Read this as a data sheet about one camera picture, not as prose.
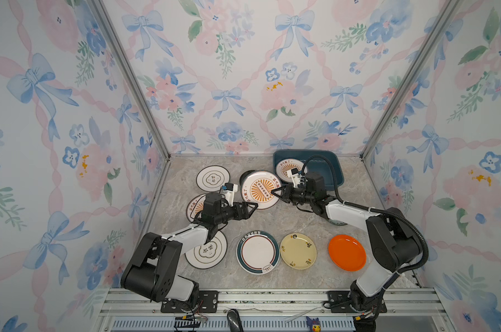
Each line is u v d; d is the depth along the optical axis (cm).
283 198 84
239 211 77
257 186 89
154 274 44
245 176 92
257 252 86
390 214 49
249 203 85
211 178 110
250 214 78
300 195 78
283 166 114
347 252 84
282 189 85
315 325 68
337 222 65
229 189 79
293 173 85
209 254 84
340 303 73
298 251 86
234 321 66
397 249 47
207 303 74
